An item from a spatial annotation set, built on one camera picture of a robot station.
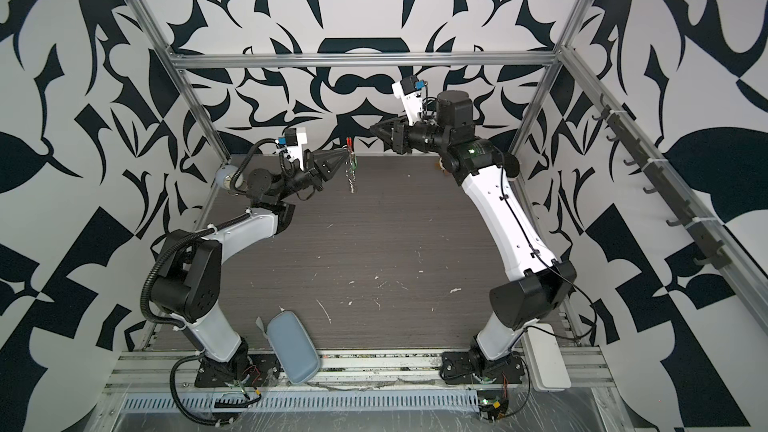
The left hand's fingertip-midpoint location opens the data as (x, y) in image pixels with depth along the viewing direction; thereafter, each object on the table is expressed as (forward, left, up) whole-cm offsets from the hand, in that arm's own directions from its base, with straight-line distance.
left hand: (349, 147), depth 68 cm
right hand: (+1, -5, +5) cm, 7 cm away
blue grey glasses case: (-33, +15, -36) cm, 51 cm away
